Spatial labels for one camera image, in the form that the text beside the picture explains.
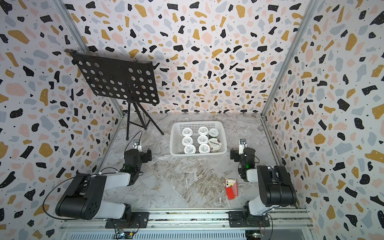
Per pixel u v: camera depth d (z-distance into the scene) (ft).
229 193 2.62
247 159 2.37
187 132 3.31
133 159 2.34
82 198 1.41
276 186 1.49
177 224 2.40
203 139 3.20
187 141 3.16
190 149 3.03
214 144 3.19
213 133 3.31
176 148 3.20
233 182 2.81
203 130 3.38
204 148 3.03
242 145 2.73
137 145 2.60
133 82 2.45
